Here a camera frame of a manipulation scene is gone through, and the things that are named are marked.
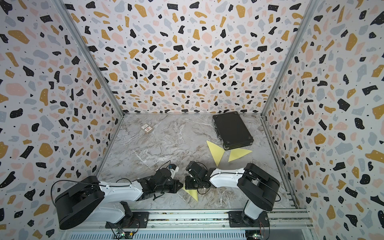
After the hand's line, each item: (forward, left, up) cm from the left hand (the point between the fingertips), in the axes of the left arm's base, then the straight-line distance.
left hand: (185, 186), depth 84 cm
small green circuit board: (-22, +27, -3) cm, 35 cm away
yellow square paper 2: (+22, -33, -2) cm, 40 cm away
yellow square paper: (-4, -5, +1) cm, 7 cm away
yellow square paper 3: (+23, -20, -3) cm, 31 cm away
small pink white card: (+42, +31, +1) cm, 52 cm away
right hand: (0, +1, 0) cm, 1 cm away
